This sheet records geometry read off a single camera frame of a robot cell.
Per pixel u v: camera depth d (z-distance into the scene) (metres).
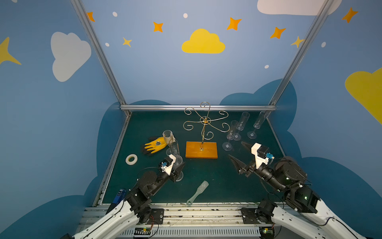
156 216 0.75
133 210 0.54
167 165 0.59
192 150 0.98
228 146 1.02
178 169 0.66
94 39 0.79
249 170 0.51
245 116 0.90
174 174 0.64
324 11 0.71
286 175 0.42
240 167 0.51
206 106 0.80
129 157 0.96
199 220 0.74
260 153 0.46
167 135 0.84
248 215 0.75
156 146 0.98
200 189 0.82
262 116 0.91
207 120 0.75
